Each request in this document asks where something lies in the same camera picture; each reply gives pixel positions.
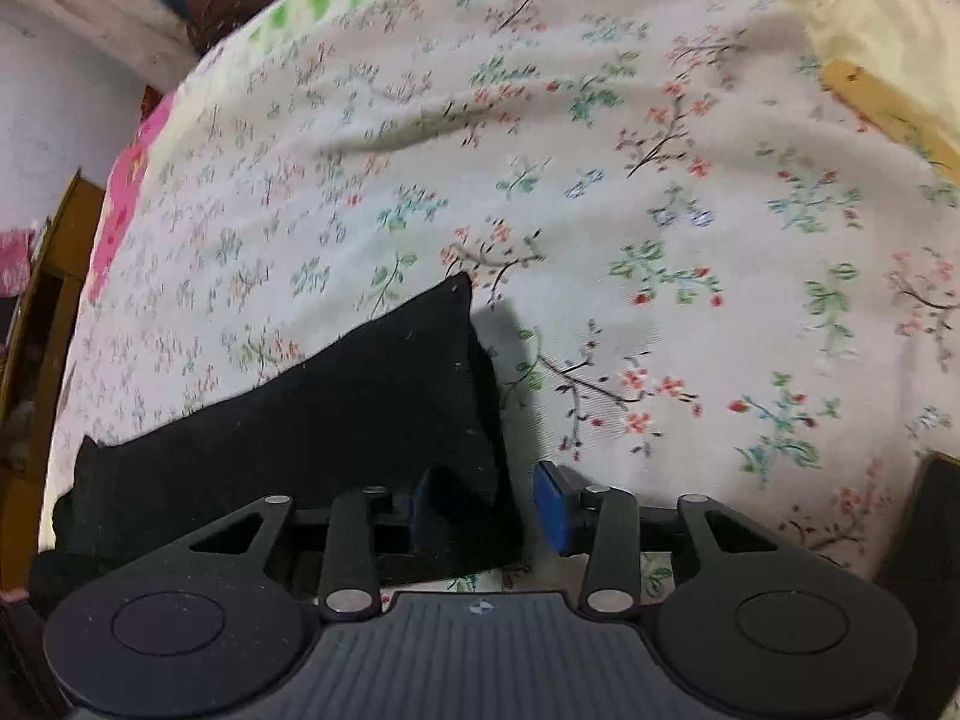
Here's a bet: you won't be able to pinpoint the wooden side cabinet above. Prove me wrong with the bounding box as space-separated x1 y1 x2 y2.
0 169 106 593

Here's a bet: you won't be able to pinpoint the red patterned bag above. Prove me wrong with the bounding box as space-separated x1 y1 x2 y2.
139 82 170 128

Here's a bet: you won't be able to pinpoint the white floral bed sheet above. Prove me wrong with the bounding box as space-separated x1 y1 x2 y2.
45 0 960 593

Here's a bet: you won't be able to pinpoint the black pants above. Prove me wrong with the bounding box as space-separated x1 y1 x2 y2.
52 270 526 586

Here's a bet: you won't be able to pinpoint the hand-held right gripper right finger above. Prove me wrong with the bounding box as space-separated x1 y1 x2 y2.
534 461 796 620

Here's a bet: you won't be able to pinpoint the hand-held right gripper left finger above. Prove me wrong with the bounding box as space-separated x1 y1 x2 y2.
187 469 442 620

